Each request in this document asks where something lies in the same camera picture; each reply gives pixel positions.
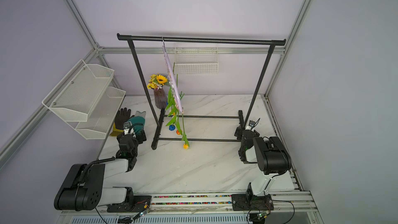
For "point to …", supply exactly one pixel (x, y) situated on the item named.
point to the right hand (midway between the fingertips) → (247, 130)
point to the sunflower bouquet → (156, 82)
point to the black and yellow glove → (122, 117)
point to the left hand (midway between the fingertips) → (133, 132)
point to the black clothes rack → (158, 118)
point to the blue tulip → (172, 127)
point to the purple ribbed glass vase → (160, 98)
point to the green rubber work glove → (138, 121)
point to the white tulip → (171, 101)
